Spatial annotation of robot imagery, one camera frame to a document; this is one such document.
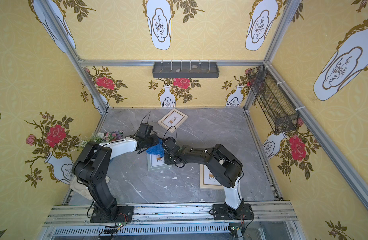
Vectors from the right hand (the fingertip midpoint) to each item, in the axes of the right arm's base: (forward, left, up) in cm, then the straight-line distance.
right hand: (166, 162), depth 92 cm
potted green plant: (+5, +40, +18) cm, 44 cm away
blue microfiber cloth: (+6, +6, +5) cm, 10 cm away
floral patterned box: (+18, +40, +1) cm, 43 cm away
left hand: (+14, +6, +3) cm, 16 cm away
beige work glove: (-18, +44, +2) cm, 48 cm away
